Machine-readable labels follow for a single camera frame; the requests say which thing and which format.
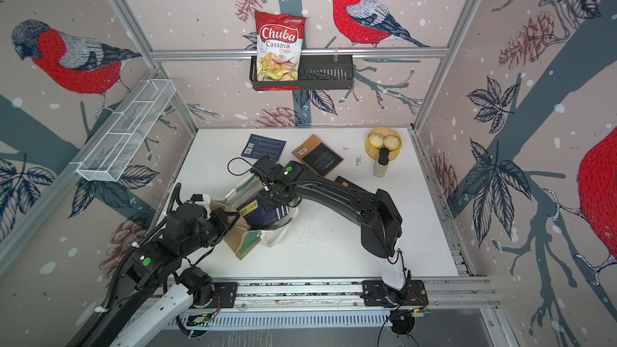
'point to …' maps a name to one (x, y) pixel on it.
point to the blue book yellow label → (256, 216)
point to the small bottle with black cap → (381, 166)
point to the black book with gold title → (351, 184)
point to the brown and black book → (319, 156)
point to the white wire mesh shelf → (124, 130)
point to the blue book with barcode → (258, 146)
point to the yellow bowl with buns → (383, 137)
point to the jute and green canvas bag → (239, 238)
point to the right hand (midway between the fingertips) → (268, 203)
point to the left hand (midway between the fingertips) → (246, 210)
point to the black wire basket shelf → (316, 72)
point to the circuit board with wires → (202, 320)
